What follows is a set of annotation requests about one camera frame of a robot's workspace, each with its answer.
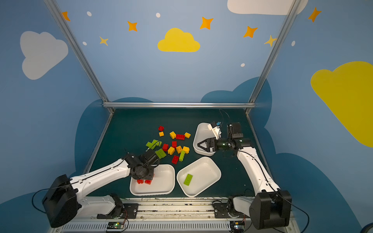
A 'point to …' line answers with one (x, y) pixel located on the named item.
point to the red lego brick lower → (175, 159)
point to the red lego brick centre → (165, 147)
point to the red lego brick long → (148, 181)
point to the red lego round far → (161, 128)
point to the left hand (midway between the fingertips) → (149, 173)
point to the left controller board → (115, 225)
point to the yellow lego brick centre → (171, 150)
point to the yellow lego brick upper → (173, 135)
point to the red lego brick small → (140, 181)
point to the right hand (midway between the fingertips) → (204, 142)
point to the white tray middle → (204, 172)
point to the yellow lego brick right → (186, 149)
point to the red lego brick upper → (179, 137)
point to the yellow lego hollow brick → (178, 149)
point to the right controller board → (238, 225)
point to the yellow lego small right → (187, 135)
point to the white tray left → (163, 182)
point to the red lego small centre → (174, 144)
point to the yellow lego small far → (161, 134)
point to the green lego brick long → (187, 180)
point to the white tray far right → (202, 133)
